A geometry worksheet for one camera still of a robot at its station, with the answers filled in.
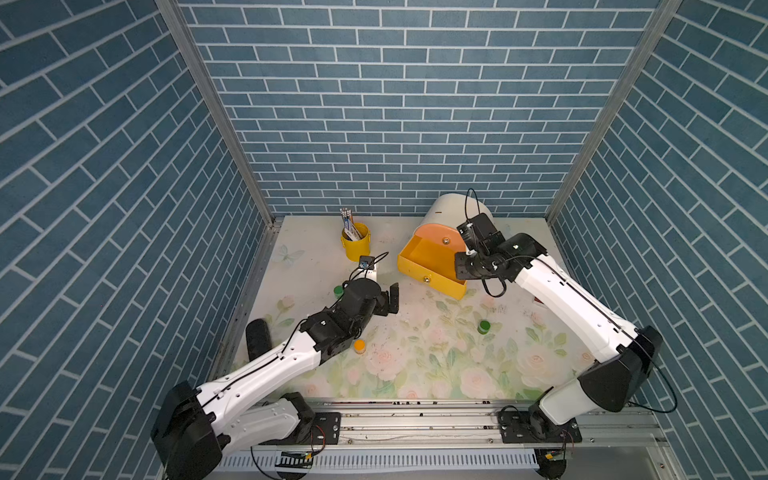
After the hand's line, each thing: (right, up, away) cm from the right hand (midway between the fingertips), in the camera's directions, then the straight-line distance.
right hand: (464, 267), depth 79 cm
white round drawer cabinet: (0, +17, +13) cm, 21 cm away
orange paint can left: (-29, -23, +6) cm, 38 cm away
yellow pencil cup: (-33, +4, +26) cm, 43 cm away
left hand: (-20, -5, -1) cm, 20 cm away
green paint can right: (+8, -19, +10) cm, 23 cm away
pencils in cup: (-33, +11, +16) cm, 38 cm away
